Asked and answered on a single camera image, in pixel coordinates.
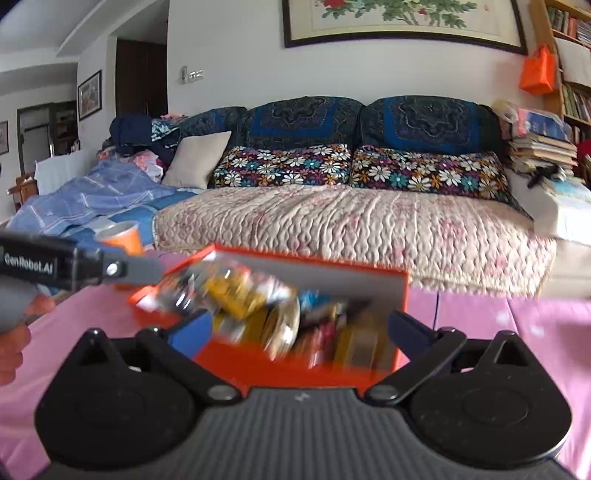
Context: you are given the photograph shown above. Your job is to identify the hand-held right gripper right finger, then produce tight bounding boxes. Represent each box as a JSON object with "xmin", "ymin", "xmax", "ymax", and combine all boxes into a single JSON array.
[{"xmin": 365, "ymin": 310, "xmax": 536, "ymax": 406}]

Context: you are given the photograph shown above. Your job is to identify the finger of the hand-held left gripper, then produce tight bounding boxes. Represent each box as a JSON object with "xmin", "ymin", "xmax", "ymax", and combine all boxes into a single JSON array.
[{"xmin": 99, "ymin": 251, "xmax": 163, "ymax": 285}]

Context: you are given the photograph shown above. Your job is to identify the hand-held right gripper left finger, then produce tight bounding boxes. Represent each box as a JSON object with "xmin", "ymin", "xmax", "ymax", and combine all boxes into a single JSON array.
[{"xmin": 76, "ymin": 308, "xmax": 242, "ymax": 407}]

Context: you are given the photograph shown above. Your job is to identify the heap of mixed snacks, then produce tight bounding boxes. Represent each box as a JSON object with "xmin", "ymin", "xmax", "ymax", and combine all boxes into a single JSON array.
[{"xmin": 157, "ymin": 261, "xmax": 398, "ymax": 373}]

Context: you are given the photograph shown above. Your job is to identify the orange cardboard box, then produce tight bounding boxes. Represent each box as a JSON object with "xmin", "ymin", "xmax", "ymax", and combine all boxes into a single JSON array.
[{"xmin": 131, "ymin": 244, "xmax": 411, "ymax": 389}]

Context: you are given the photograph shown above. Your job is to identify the person's left hand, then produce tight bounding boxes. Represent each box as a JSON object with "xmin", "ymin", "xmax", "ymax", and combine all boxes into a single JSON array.
[{"xmin": 0, "ymin": 295, "xmax": 53, "ymax": 387}]

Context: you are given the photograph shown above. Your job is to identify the orange cup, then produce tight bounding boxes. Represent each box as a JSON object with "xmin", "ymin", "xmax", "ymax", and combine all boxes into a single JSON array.
[{"xmin": 95, "ymin": 222, "xmax": 145, "ymax": 257}]

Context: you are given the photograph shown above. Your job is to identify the blue striped sheet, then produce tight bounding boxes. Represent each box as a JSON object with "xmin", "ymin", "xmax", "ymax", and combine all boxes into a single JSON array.
[{"xmin": 69, "ymin": 200, "xmax": 158, "ymax": 253}]

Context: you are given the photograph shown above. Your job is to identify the blue plaid blanket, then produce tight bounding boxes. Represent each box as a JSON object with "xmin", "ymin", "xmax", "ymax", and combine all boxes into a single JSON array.
[{"xmin": 7, "ymin": 159, "xmax": 199, "ymax": 241}]

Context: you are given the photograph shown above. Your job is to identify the white cloth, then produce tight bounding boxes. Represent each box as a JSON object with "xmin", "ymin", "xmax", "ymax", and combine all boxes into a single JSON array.
[{"xmin": 36, "ymin": 150, "xmax": 112, "ymax": 195}]

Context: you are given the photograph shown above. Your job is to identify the pink tablecloth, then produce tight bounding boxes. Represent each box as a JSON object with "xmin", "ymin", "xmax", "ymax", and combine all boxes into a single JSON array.
[{"xmin": 0, "ymin": 251, "xmax": 591, "ymax": 467}]

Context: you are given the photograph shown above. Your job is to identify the cream quilted sofa cover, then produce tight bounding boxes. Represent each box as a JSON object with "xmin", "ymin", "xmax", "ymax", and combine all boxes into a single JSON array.
[{"xmin": 152, "ymin": 187, "xmax": 557, "ymax": 297}]

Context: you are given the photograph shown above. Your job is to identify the beige pillow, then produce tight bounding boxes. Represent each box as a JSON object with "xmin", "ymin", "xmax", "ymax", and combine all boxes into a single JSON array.
[{"xmin": 161, "ymin": 131, "xmax": 232, "ymax": 190}]

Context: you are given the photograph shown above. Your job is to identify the dark cabinet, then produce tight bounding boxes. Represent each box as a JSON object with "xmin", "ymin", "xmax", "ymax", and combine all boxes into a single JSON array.
[{"xmin": 17, "ymin": 100, "xmax": 78, "ymax": 174}]

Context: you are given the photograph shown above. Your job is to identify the pile of dark clothes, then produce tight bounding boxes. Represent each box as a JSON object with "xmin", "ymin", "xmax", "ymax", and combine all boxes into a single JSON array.
[{"xmin": 110, "ymin": 115, "xmax": 185, "ymax": 182}]

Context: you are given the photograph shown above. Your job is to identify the floral cushion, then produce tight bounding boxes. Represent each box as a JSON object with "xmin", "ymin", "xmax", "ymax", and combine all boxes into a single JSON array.
[
  {"xmin": 349, "ymin": 145, "xmax": 532, "ymax": 217},
  {"xmin": 213, "ymin": 144, "xmax": 352, "ymax": 189}
]

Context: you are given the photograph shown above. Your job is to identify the small framed picture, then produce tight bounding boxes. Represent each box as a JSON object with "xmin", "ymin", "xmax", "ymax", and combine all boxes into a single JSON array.
[{"xmin": 78, "ymin": 70, "xmax": 102, "ymax": 121}]

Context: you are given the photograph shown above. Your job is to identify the white paper bundle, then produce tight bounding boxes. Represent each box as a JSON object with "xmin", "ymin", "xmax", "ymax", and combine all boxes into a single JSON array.
[{"xmin": 508, "ymin": 168, "xmax": 591, "ymax": 246}]

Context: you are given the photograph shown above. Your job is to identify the dark wooden door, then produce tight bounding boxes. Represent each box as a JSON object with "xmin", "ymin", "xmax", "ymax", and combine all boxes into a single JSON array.
[{"xmin": 115, "ymin": 39, "xmax": 168, "ymax": 119}]

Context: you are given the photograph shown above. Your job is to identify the pale blue books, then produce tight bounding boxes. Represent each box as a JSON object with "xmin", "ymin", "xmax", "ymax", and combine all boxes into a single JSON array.
[{"xmin": 542, "ymin": 178, "xmax": 591, "ymax": 205}]

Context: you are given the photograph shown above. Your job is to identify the dark blue patterned sofa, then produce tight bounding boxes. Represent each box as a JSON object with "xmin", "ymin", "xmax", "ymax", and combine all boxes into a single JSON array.
[{"xmin": 108, "ymin": 96, "xmax": 559, "ymax": 296}]

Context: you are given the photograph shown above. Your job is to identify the stack of books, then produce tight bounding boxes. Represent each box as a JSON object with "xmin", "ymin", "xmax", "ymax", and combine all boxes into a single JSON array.
[{"xmin": 505, "ymin": 108, "xmax": 578, "ymax": 179}]

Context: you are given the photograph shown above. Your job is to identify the wooden bookshelf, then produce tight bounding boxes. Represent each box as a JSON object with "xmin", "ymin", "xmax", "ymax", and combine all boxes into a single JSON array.
[{"xmin": 531, "ymin": 0, "xmax": 591, "ymax": 185}]

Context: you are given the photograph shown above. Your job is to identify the orange hanging bag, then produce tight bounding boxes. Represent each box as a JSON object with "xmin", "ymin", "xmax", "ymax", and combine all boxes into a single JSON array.
[{"xmin": 519, "ymin": 44, "xmax": 557, "ymax": 97}]

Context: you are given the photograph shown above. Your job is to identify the large flower painting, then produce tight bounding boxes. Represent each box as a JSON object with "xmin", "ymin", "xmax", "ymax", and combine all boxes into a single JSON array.
[{"xmin": 283, "ymin": 0, "xmax": 528, "ymax": 55}]

